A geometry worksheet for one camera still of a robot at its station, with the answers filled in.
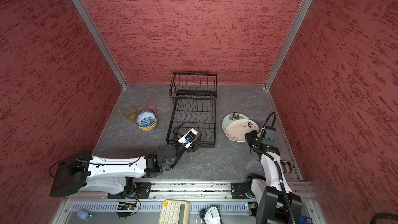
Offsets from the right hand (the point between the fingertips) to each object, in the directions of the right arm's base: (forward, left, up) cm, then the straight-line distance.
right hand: (243, 136), depth 87 cm
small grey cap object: (-34, +75, -2) cm, 83 cm away
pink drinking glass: (+28, +61, -3) cm, 67 cm away
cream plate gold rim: (+6, +2, -3) cm, 7 cm away
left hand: (-3, +28, +15) cm, 32 cm away
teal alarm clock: (-35, +20, -2) cm, 41 cm away
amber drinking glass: (+17, +68, +3) cm, 70 cm away
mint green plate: (+16, +4, -4) cm, 17 cm away
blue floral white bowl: (+14, +59, 0) cm, 60 cm away
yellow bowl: (+6, +55, +1) cm, 56 cm away
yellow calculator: (-33, +37, -5) cm, 50 cm away
